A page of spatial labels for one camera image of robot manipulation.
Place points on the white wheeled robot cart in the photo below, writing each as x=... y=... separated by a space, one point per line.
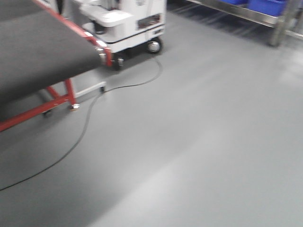
x=142 y=14

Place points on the blue plastic bin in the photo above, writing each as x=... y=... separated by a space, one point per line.
x=267 y=7
x=237 y=2

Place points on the steel rack with perforated posts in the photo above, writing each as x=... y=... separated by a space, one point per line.
x=280 y=23

